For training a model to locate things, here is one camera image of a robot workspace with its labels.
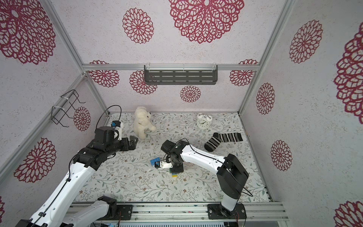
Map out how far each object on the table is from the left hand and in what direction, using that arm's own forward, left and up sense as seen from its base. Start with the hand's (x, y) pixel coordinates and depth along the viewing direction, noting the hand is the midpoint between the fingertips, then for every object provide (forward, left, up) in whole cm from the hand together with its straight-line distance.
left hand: (129, 140), depth 75 cm
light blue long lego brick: (-2, -9, -23) cm, 25 cm away
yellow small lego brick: (-12, -24, -23) cm, 35 cm away
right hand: (-7, -23, -15) cm, 29 cm away
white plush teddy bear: (+19, -2, -9) cm, 21 cm away
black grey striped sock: (+16, -54, -23) cm, 61 cm away
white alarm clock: (+27, -44, -17) cm, 54 cm away
